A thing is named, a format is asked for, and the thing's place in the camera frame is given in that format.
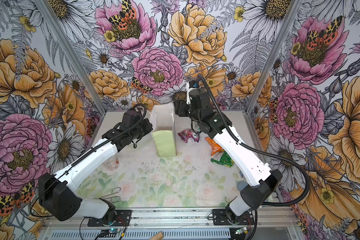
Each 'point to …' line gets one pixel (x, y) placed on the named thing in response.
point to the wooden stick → (158, 236)
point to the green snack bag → (225, 159)
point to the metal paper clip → (104, 196)
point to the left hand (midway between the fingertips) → (152, 129)
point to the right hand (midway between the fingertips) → (179, 107)
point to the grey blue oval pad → (241, 185)
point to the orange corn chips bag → (215, 147)
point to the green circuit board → (113, 230)
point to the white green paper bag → (162, 122)
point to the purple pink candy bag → (187, 135)
